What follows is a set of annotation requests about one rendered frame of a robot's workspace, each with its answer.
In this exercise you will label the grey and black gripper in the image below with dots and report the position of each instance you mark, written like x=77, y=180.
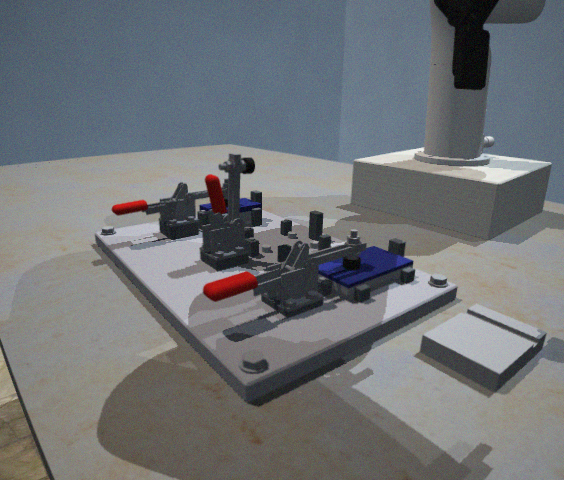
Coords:
x=471, y=42

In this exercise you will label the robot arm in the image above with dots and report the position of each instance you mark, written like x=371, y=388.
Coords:
x=456, y=117

